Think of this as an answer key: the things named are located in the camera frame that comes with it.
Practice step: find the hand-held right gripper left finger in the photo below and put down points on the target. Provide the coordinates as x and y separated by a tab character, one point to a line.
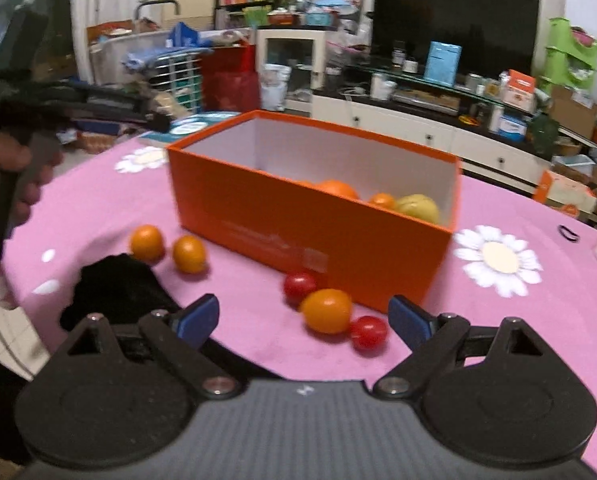
201	317

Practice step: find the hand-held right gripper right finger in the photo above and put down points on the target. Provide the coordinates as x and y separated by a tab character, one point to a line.
408	320

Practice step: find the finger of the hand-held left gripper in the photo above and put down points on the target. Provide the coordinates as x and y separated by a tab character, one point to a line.
108	95
118	115

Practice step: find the red tomato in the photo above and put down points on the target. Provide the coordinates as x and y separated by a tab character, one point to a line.
368	332
298	285

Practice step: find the small orange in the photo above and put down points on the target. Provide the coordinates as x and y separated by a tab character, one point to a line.
147	242
382	201
190	254

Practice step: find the orange tomato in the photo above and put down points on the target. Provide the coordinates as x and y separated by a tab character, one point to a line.
326	310

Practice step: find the orange cardboard box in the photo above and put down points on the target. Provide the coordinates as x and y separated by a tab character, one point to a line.
278	220

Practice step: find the person's left hand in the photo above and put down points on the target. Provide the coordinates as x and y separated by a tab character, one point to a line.
3	152

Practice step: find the translucent storage bin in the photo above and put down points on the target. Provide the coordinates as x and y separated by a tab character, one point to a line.
108	60

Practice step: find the pink daisy tablecloth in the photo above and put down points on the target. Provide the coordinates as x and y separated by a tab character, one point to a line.
248	300

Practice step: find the dark glass door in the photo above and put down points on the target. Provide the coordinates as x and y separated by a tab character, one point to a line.
61	20

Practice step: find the teal book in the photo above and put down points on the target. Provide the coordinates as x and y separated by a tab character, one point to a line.
198	124

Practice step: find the dark cloth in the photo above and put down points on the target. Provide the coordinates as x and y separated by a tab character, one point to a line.
113	285

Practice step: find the blue bag with white logo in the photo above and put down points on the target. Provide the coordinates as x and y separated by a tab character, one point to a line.
183	35

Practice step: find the yellow pear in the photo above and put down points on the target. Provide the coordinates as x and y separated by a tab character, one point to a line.
418	207

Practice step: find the dark red shopping bag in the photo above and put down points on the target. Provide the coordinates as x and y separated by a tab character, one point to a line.
231	90

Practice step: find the red paper bag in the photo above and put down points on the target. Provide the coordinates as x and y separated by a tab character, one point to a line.
228	57

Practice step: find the large orange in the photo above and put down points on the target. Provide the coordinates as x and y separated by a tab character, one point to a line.
338	190

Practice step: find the white pouch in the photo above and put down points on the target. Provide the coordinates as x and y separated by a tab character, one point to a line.
274	87

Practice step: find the white glass-door cabinet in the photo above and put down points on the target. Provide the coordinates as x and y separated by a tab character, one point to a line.
291	65

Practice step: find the red basket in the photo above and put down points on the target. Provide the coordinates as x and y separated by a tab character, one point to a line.
282	20

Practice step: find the white and black TV cabinet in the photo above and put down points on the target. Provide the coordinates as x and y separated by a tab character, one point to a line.
393	122

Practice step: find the orange gift bag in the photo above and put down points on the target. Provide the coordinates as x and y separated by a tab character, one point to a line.
563	192

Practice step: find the blue and white box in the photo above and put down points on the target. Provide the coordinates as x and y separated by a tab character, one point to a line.
512	127

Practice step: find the silver disc player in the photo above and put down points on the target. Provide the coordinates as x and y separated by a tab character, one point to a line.
426	101

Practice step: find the blue basket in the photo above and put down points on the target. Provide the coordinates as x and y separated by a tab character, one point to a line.
319	20

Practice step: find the white plastic bin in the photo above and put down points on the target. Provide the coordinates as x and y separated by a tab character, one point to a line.
573	161

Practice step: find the dark green bag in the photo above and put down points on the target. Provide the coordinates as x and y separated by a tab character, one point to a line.
543	135

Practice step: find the pink basket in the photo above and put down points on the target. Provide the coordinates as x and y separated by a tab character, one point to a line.
343	55

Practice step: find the glass jar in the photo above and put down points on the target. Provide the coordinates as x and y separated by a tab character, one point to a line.
491	87
473	82

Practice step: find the small dark jar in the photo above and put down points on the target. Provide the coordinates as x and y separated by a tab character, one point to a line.
410	66

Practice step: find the orange and white medicine box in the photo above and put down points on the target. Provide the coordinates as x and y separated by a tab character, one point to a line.
519	91

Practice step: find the blue standing card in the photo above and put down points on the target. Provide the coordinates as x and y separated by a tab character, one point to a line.
442	62

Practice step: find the open cardboard box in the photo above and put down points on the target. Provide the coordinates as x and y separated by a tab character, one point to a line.
571	115

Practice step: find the dark bottle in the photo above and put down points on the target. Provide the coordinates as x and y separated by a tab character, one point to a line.
398	55

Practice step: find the black television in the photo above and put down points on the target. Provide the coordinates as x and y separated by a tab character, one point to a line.
453	15

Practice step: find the green stacking bins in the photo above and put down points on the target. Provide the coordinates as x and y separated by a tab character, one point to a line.
558	40

